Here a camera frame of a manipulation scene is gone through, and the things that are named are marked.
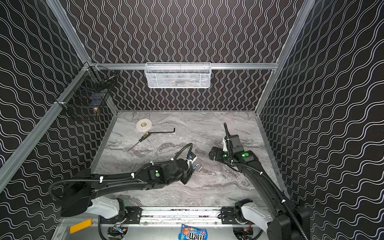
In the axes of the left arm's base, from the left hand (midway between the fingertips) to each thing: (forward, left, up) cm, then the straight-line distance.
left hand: (196, 171), depth 75 cm
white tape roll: (+41, +41, -12) cm, 59 cm away
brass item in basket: (+25, +56, +16) cm, 64 cm away
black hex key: (+33, +31, -12) cm, 47 cm away
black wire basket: (+47, +71, +15) cm, 86 cm away
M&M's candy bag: (-24, +3, -13) cm, 28 cm away
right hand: (+9, -11, -1) cm, 14 cm away
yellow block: (-24, +54, -11) cm, 60 cm away
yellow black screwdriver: (+29, +36, -10) cm, 48 cm away
